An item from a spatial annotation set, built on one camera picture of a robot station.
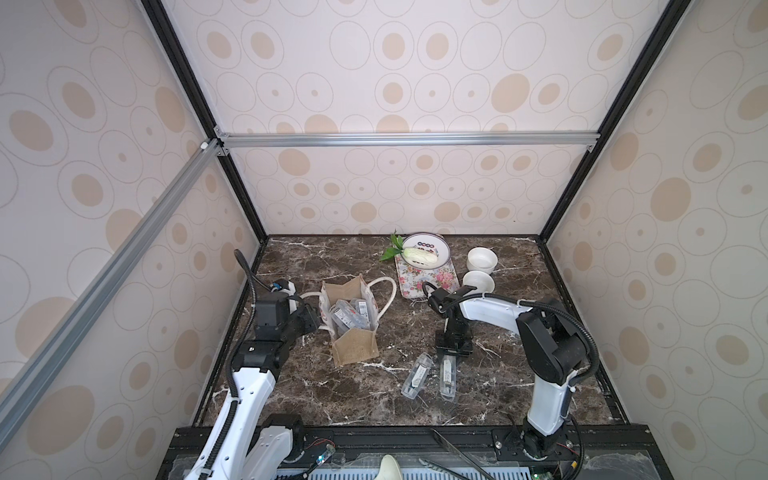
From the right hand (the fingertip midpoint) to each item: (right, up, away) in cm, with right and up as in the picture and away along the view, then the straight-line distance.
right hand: (452, 359), depth 89 cm
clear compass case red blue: (-27, +14, +1) cm, 31 cm away
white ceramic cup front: (+13, +23, +14) cm, 30 cm away
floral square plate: (-12, +23, +17) cm, 31 cm away
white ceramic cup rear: (+15, +30, +21) cm, 40 cm away
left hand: (-37, +18, -11) cm, 42 cm away
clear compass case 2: (-11, -3, -6) cm, 13 cm away
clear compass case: (-31, +13, -2) cm, 34 cm away
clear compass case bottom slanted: (-2, -3, -6) cm, 7 cm away
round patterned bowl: (-3, +38, +28) cm, 47 cm away
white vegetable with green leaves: (-10, +32, +20) cm, 39 cm away
